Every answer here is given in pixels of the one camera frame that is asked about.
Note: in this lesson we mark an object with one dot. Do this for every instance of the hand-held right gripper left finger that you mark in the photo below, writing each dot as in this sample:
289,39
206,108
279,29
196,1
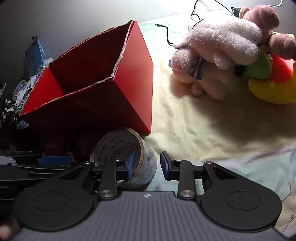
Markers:
131,163

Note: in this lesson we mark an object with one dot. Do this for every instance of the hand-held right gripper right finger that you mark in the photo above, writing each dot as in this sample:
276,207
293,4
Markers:
164,163

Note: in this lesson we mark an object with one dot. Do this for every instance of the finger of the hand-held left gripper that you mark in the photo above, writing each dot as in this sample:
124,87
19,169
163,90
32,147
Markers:
34,170
54,160

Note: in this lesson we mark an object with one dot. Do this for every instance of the printed packing tape roll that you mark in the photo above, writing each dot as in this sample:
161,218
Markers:
143,162

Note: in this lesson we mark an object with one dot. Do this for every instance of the red cardboard box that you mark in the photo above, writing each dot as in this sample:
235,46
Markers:
104,92

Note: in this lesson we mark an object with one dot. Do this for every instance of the pile of clothes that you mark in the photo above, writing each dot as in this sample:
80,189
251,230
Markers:
16,102

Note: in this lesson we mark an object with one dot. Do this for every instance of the blue plastic bag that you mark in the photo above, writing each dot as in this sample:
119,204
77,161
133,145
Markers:
34,55

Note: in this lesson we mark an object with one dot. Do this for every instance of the white and pink plush bunny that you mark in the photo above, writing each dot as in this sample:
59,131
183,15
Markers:
215,46

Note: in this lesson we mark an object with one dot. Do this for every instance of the yellow green red plush toy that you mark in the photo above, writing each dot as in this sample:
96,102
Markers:
272,88

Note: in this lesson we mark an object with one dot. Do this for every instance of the black power adapter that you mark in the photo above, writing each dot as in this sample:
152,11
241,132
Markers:
235,11

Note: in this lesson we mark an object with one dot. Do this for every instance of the brown pink plush toy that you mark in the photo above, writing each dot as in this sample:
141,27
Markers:
263,18

